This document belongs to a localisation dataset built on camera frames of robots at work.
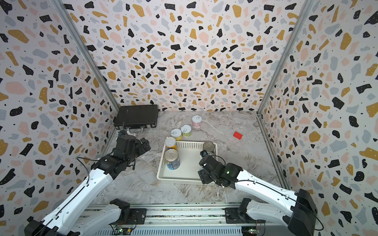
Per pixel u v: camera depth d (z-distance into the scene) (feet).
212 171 1.86
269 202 1.49
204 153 2.28
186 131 3.38
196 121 3.60
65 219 1.29
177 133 3.35
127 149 1.91
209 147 2.95
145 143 2.35
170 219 2.41
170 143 2.86
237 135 3.48
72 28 2.47
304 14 2.40
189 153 3.17
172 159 2.74
